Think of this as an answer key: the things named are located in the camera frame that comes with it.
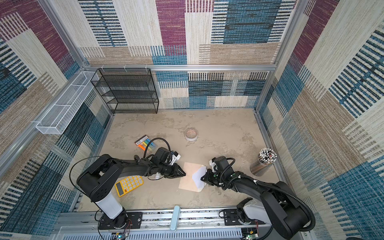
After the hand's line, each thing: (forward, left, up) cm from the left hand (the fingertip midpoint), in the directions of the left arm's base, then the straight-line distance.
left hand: (184, 174), depth 86 cm
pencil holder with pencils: (+1, -41, +16) cm, 44 cm away
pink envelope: (-4, -1, -2) cm, 5 cm away
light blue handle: (-22, +4, +1) cm, 22 cm away
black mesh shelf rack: (+56, +41, +16) cm, 71 cm away
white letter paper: (-1, -7, -2) cm, 8 cm away
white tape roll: (+29, -4, -2) cm, 29 cm away
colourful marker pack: (+22, +28, -1) cm, 36 cm away
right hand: (-4, -9, -1) cm, 10 cm away
